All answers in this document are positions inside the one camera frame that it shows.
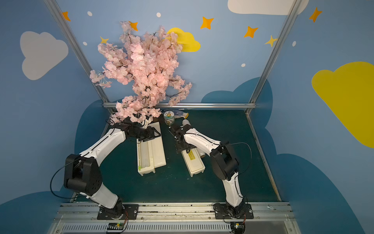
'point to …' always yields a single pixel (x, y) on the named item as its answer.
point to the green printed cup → (169, 117)
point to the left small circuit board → (116, 226)
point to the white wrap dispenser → (194, 162)
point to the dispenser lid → (158, 151)
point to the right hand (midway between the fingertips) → (187, 146)
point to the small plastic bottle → (184, 114)
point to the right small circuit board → (237, 227)
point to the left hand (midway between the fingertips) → (158, 134)
